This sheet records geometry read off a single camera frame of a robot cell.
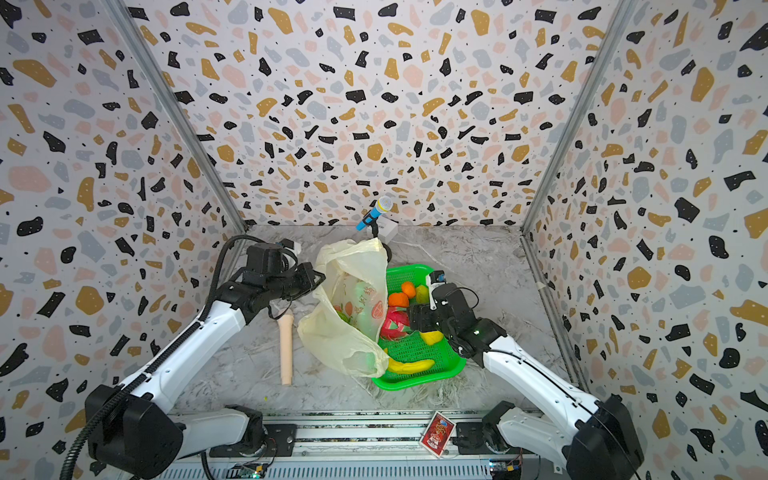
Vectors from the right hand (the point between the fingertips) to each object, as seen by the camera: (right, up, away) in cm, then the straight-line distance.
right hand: (415, 303), depth 80 cm
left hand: (-23, +9, -2) cm, 25 cm away
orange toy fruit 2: (-1, +2, +17) cm, 17 cm away
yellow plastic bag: (-18, +4, +13) cm, 23 cm away
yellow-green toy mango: (+3, 0, +17) cm, 18 cm away
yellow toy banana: (-1, -19, +4) cm, 19 cm away
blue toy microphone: (-9, +28, +13) cm, 32 cm away
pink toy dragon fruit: (-5, -7, +6) cm, 10 cm away
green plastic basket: (0, -17, +8) cm, 19 cm away
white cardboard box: (-9, +23, +37) cm, 44 cm away
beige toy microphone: (-39, -8, +12) cm, 42 cm away
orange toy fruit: (-5, -1, +13) cm, 14 cm away
